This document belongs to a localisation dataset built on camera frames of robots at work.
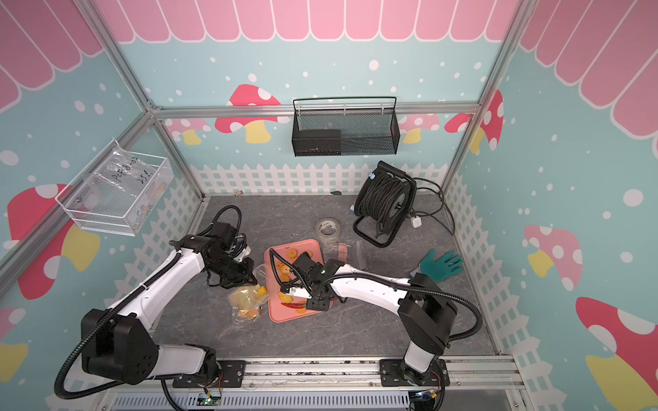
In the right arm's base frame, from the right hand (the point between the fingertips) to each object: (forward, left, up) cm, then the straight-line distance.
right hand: (317, 293), depth 84 cm
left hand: (0, +19, +6) cm, 20 cm away
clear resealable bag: (-1, +24, -2) cm, 24 cm away
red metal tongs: (-3, +8, -2) cm, 9 cm away
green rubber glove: (+12, -47, -6) cm, 48 cm away
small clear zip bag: (+19, -13, -6) cm, 24 cm away
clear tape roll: (+31, -2, -6) cm, 32 cm away
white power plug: (+32, -39, -3) cm, 51 cm away
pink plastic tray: (-2, +8, +24) cm, 25 cm away
